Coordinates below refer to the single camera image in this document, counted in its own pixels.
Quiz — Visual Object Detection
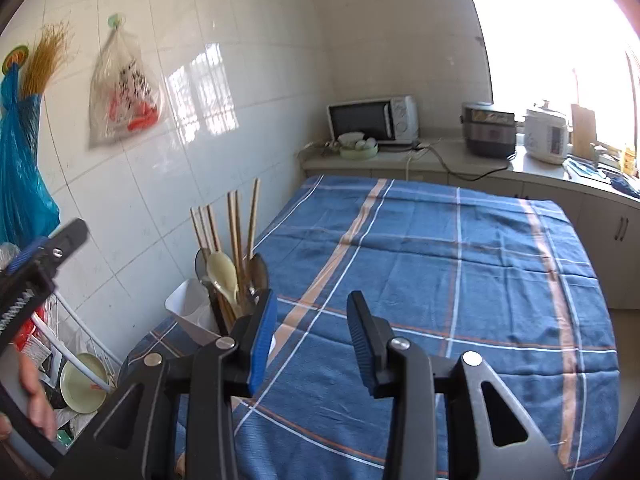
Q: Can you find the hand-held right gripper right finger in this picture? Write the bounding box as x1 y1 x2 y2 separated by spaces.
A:
346 290 571 480

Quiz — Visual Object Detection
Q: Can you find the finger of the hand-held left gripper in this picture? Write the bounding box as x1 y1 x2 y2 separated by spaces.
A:
6 218 90 287

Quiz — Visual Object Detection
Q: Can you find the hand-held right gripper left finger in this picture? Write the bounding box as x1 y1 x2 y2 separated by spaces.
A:
52 288 278 480

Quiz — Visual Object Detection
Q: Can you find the large metal spoon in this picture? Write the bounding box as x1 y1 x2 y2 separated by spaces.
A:
246 252 270 297

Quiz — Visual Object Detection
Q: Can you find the white utensil holder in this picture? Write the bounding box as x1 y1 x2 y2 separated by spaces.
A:
165 278 277 361

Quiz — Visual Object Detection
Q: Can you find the cream plastic spoon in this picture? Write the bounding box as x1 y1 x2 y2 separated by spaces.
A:
206 252 241 311

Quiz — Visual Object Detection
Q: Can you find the pile of wooden chopsticks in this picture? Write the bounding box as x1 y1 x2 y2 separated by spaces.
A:
189 178 262 331

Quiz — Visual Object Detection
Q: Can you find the person's left hand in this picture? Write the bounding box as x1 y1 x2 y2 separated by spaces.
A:
19 351 58 442

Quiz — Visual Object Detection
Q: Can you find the red plastic item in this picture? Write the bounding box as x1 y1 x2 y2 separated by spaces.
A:
12 317 38 353

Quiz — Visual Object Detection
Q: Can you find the blue plastic bag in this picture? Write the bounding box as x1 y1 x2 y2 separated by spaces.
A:
0 71 62 245

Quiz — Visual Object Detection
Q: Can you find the pale green plate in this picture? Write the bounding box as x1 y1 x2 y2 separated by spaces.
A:
59 353 109 415

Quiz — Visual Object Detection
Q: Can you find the blue plaid tablecloth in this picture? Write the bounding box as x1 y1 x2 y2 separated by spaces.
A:
120 175 621 480

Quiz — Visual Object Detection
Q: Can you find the clear plastic bag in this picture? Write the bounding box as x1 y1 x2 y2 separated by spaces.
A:
88 27 167 149

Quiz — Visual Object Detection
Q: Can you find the straw brush bundle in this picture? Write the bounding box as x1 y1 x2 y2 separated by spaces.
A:
19 21 75 98

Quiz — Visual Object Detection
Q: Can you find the white microwave oven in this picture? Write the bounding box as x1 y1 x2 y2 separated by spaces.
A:
327 95 420 147

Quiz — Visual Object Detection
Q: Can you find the black rice cooker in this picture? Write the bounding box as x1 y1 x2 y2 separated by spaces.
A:
460 102 517 158

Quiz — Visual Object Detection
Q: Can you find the white pressure cooker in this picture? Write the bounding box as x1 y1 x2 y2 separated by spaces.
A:
523 101 571 165

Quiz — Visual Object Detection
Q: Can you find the blue cloth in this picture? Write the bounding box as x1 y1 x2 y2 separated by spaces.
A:
611 174 640 199

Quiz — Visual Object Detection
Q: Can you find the wooden cutting board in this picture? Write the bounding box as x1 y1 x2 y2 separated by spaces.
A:
571 103 599 159

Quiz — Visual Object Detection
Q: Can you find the window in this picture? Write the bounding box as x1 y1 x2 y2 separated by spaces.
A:
460 0 640 151

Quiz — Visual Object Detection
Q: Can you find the white wire dish rack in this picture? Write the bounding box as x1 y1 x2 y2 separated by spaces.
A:
27 287 126 441

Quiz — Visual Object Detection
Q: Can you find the green and orange wall hook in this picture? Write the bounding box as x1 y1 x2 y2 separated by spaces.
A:
2 46 31 73

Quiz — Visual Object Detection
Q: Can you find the black power cable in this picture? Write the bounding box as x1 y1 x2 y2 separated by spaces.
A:
419 141 512 182

